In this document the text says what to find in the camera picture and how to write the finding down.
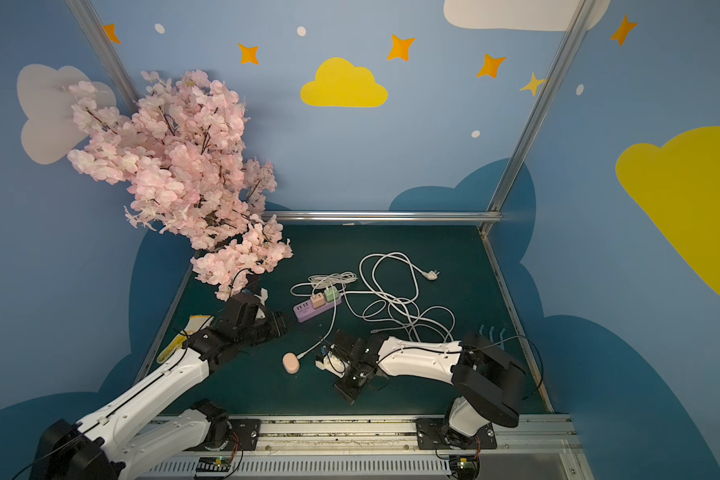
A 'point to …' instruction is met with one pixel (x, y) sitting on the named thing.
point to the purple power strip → (305, 309)
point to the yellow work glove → (196, 323)
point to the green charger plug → (331, 293)
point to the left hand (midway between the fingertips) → (291, 316)
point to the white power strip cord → (434, 275)
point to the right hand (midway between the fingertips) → (345, 387)
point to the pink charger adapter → (318, 300)
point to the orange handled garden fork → (491, 332)
